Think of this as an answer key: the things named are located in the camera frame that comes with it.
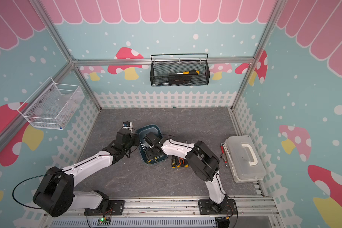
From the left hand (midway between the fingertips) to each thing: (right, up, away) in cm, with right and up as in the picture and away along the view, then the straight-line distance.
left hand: (138, 136), depth 89 cm
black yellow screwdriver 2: (+30, -17, -1) cm, 34 cm away
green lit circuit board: (-14, -43, -16) cm, 48 cm away
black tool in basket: (+25, +35, -2) cm, 44 cm away
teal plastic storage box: (+2, +3, +3) cm, 4 cm away
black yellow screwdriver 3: (+7, -16, +1) cm, 17 cm away
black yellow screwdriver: (+22, -16, +1) cm, 27 cm away
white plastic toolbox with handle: (+62, -13, -11) cm, 64 cm away
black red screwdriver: (+27, -16, -1) cm, 32 cm away
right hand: (+7, -11, +3) cm, 14 cm away
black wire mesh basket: (+12, +45, +10) cm, 48 cm away
